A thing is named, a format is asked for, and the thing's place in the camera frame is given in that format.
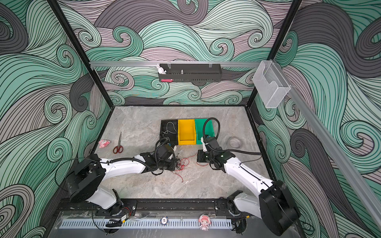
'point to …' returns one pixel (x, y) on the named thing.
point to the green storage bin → (209, 129)
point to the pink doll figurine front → (204, 221)
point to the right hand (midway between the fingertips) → (197, 154)
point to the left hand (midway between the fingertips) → (178, 163)
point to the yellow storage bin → (186, 132)
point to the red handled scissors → (119, 148)
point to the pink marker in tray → (166, 80)
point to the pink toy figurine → (103, 143)
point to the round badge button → (163, 220)
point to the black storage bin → (169, 129)
